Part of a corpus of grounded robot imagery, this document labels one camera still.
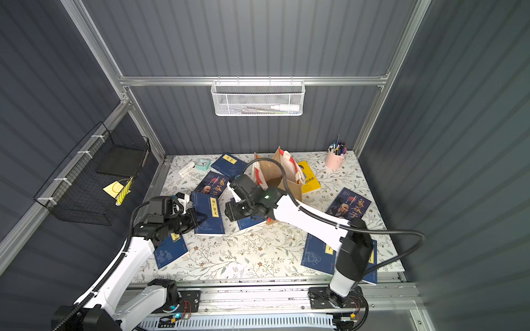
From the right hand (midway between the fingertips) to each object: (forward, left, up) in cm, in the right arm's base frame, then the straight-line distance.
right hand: (232, 210), depth 74 cm
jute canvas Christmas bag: (+23, -12, -7) cm, 27 cm away
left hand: (0, +11, -6) cm, 12 cm away
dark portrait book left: (+26, +17, -19) cm, 36 cm away
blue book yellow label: (+7, +12, -8) cm, 16 cm away
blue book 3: (-9, -33, -20) cm, 40 cm away
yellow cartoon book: (+28, -35, -20) cm, 49 cm away
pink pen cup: (+39, -48, -11) cm, 63 cm away
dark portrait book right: (+15, -51, -20) cm, 57 cm away
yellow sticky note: (+5, +43, +6) cm, 44 cm away
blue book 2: (+6, -5, -20) cm, 21 cm away
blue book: (+41, +10, -20) cm, 47 cm away
